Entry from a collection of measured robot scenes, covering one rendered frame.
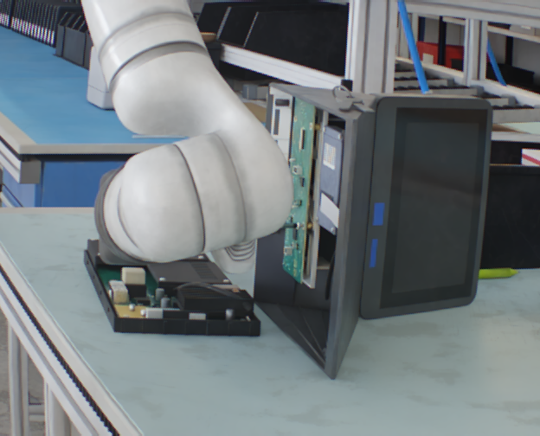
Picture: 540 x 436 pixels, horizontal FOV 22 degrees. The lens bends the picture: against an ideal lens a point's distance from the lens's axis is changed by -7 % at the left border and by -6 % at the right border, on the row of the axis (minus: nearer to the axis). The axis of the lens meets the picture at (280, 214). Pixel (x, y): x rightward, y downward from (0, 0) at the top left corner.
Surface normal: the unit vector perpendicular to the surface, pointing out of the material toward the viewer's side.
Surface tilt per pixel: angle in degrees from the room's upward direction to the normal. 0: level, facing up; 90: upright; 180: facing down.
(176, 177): 56
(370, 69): 90
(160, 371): 0
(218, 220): 100
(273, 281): 90
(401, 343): 0
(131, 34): 63
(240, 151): 47
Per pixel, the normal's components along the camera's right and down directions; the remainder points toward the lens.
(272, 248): -0.29, 0.16
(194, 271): 0.07, -0.98
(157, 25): 0.15, -0.49
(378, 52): 0.35, 0.20
